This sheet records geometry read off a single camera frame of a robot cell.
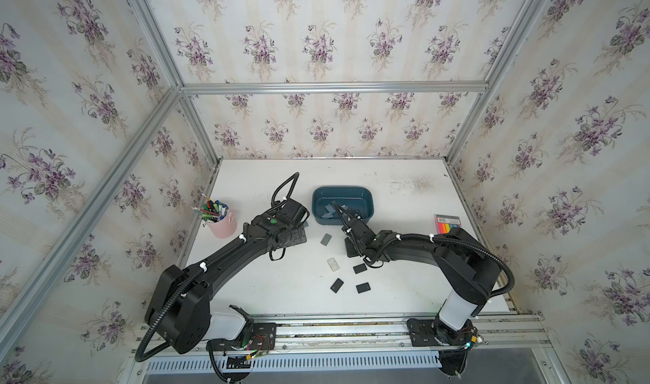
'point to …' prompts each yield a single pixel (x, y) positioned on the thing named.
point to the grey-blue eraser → (330, 210)
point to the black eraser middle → (359, 268)
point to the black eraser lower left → (337, 285)
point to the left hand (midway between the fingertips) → (290, 237)
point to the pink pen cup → (221, 222)
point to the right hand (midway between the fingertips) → (354, 245)
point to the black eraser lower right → (364, 287)
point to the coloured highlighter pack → (444, 223)
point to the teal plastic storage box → (358, 200)
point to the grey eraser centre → (326, 238)
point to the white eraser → (333, 264)
